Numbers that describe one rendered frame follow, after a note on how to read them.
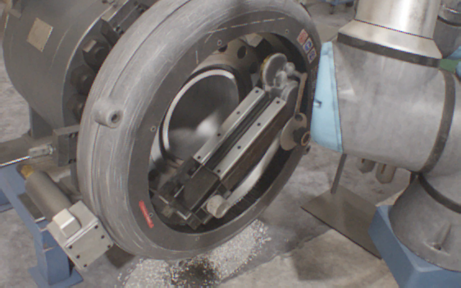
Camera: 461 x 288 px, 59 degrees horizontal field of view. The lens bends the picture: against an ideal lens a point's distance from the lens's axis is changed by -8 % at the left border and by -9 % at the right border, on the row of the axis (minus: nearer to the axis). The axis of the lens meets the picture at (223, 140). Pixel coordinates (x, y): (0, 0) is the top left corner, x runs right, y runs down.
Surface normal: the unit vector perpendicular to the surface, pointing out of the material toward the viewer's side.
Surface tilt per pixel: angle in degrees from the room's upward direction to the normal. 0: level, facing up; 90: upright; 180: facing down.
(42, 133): 90
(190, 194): 38
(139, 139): 90
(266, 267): 0
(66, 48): 61
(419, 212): 70
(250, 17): 90
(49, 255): 90
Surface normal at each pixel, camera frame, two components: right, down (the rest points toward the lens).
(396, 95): -0.06, 0.31
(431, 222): -0.70, -0.11
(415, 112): -0.17, -0.01
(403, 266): -0.98, -0.04
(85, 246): 0.68, 0.43
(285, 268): 0.13, -0.87
